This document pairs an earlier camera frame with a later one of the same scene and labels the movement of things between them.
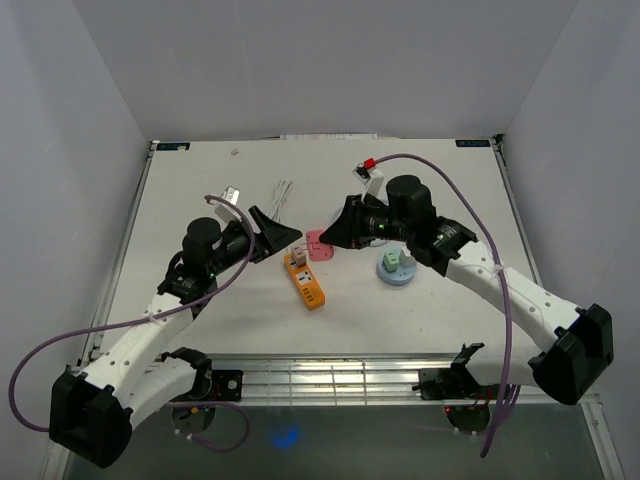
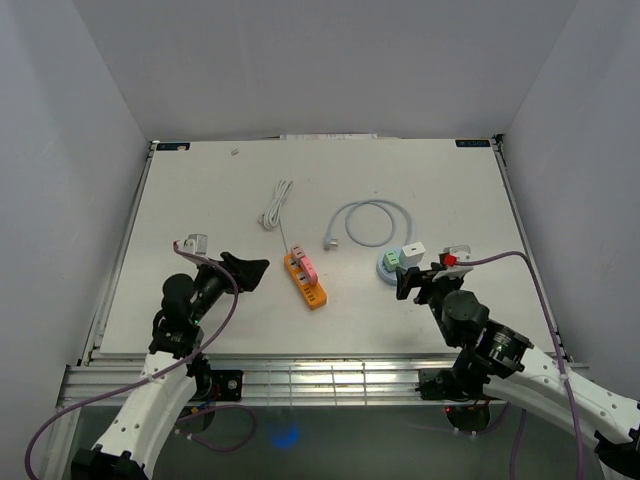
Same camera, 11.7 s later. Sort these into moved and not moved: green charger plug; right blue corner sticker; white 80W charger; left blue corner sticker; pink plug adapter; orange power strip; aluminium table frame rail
Moved: pink plug adapter
Not moved: aluminium table frame rail; white 80W charger; right blue corner sticker; orange power strip; left blue corner sticker; green charger plug
